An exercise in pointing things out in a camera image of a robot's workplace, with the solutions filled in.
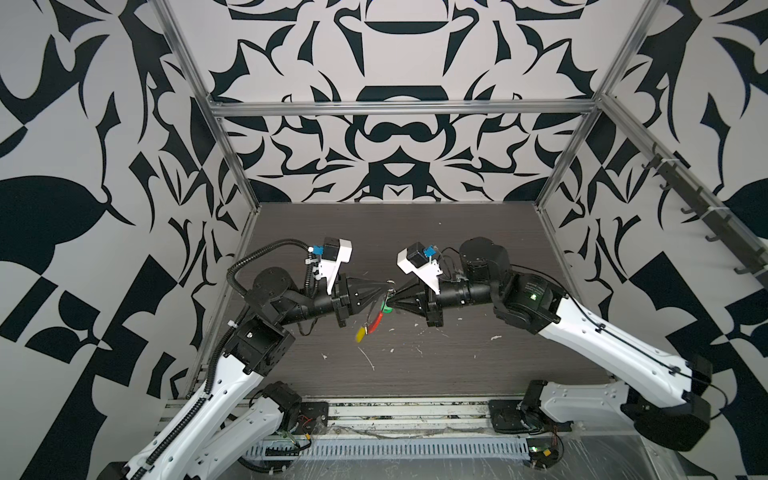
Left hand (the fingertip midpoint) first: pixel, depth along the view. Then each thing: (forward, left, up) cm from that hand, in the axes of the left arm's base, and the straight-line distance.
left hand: (390, 282), depth 54 cm
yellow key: (-2, +6, -19) cm, 21 cm away
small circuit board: (-23, -36, -40) cm, 58 cm away
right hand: (-2, 0, -4) cm, 5 cm away
